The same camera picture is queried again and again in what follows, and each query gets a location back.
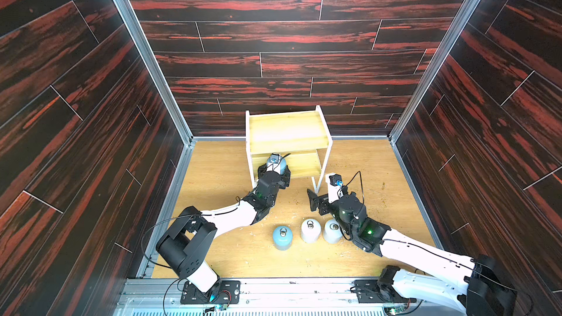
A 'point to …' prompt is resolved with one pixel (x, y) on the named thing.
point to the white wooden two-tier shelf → (298, 135)
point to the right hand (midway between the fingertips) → (324, 185)
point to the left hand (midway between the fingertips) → (279, 165)
